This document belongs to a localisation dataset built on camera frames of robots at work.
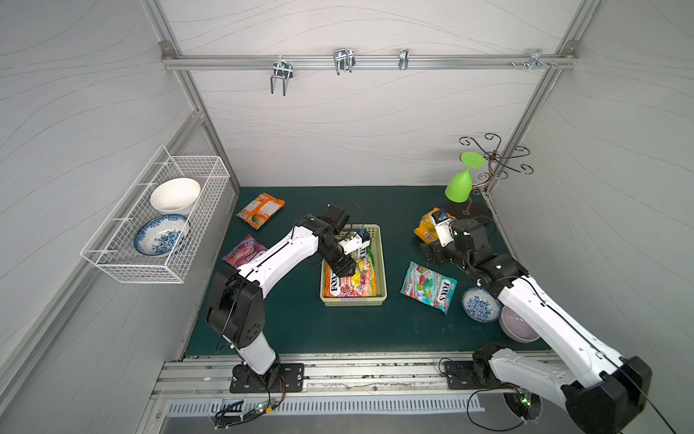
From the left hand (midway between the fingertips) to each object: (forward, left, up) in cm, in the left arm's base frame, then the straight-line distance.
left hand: (348, 267), depth 82 cm
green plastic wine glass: (+25, -37, +11) cm, 46 cm away
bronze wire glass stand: (+30, -49, +18) cm, 60 cm away
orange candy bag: (+30, +39, -11) cm, 51 cm away
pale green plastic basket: (+16, -10, -10) cm, 22 cm away
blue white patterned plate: (-4, +45, +21) cm, 50 cm away
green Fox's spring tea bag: (+11, -6, -9) cm, 15 cm away
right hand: (+5, -27, +10) cm, 29 cm away
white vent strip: (-34, +8, -13) cm, 37 cm away
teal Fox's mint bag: (-1, -26, -10) cm, 28 cm away
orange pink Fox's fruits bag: (-2, -5, -7) cm, 8 cm away
